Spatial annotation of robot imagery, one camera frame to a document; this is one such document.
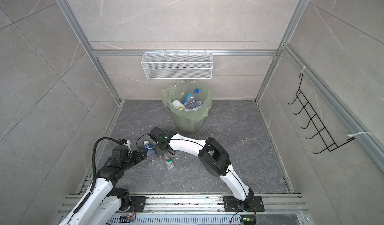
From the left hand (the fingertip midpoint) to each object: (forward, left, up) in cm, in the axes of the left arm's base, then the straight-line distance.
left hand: (141, 149), depth 83 cm
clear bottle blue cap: (+33, -28, +9) cm, 44 cm away
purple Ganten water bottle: (+27, -31, +8) cm, 42 cm away
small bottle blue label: (0, -4, -2) cm, 5 cm away
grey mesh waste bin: (+16, -26, -1) cm, 31 cm away
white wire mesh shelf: (+52, -20, +21) cm, 59 cm away
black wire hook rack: (-10, -86, +24) cm, 90 cm away
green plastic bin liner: (+34, -20, +14) cm, 41 cm away
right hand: (+4, -10, -6) cm, 12 cm away
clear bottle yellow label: (+25, -20, +11) cm, 34 cm away
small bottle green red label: (-7, -16, -5) cm, 18 cm away
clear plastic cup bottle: (-3, -11, -5) cm, 12 cm away
